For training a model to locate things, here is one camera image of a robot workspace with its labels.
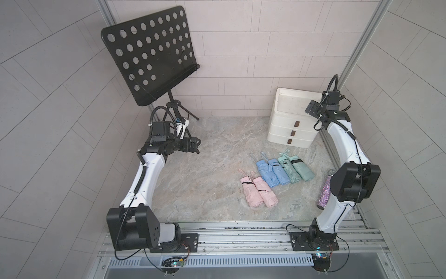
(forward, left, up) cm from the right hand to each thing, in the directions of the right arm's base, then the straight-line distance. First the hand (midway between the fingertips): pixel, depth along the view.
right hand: (317, 105), depth 87 cm
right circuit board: (-61, +12, -29) cm, 68 cm away
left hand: (-12, +62, -4) cm, 64 cm away
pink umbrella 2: (-37, +28, -23) cm, 52 cm away
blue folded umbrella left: (-24, +27, -24) cm, 43 cm away
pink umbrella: (-34, +36, -23) cm, 55 cm away
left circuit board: (-59, +71, -24) cm, 95 cm away
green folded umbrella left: (-19, +16, -23) cm, 34 cm away
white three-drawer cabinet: (-3, +12, -10) cm, 16 cm away
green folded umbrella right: (-22, +7, -26) cm, 35 cm away
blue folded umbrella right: (-23, +21, -23) cm, 39 cm away
